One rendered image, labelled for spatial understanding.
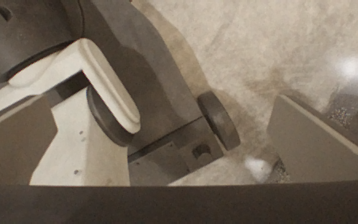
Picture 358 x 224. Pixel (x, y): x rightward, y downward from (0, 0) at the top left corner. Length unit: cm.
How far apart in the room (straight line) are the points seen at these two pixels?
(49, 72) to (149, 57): 23
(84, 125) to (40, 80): 10
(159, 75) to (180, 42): 20
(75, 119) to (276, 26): 68
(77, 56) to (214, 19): 47
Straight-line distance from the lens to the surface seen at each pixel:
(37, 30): 39
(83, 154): 31
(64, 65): 38
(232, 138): 60
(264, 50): 79
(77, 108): 39
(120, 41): 52
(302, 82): 90
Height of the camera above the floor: 69
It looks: 69 degrees down
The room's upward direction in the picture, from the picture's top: 160 degrees clockwise
